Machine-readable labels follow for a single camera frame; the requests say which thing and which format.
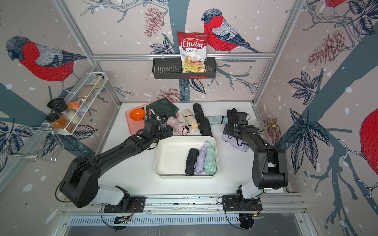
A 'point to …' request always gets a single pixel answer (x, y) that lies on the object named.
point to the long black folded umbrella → (204, 124)
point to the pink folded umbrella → (180, 128)
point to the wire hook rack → (30, 141)
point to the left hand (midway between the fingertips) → (170, 127)
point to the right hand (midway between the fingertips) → (231, 130)
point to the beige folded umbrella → (190, 119)
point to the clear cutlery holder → (263, 129)
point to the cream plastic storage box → (171, 154)
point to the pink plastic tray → (135, 126)
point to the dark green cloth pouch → (164, 108)
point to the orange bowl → (137, 114)
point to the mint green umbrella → (210, 167)
